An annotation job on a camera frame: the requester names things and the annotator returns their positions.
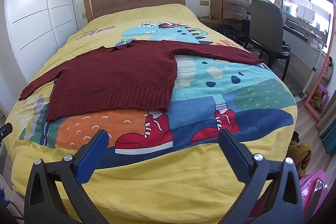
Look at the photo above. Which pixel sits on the brown clothing on floor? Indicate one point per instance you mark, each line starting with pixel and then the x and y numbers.
pixel 300 154

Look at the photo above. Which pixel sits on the dark red knit sweater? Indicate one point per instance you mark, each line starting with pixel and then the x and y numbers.
pixel 138 75

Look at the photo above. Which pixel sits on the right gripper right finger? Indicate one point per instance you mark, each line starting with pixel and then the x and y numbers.
pixel 271 192

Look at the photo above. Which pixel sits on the glass top desk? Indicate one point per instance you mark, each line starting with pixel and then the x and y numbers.
pixel 310 40

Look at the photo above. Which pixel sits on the white wardrobe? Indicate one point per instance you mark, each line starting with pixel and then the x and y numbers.
pixel 38 29

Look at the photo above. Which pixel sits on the yellow dinosaur print bedspread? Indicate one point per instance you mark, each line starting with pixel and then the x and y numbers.
pixel 164 167

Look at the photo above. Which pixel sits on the orange framed mirror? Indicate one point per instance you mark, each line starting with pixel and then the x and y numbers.
pixel 308 106

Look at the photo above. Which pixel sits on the wooden drawer cabinet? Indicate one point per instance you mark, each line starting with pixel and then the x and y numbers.
pixel 228 9

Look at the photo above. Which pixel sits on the grey desk chair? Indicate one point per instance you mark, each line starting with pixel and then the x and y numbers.
pixel 266 27

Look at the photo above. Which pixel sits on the black backpack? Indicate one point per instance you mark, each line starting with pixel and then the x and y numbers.
pixel 229 32

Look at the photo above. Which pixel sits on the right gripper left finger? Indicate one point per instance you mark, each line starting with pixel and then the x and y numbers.
pixel 43 203

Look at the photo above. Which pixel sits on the pink plastic toy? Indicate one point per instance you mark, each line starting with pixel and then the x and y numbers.
pixel 314 189

